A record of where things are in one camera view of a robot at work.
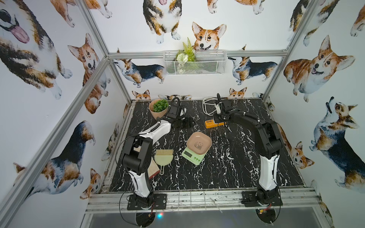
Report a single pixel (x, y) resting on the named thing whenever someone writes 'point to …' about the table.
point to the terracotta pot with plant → (158, 108)
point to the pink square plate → (198, 142)
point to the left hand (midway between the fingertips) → (194, 121)
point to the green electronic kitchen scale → (195, 158)
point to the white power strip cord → (208, 103)
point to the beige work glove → (152, 167)
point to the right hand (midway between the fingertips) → (214, 116)
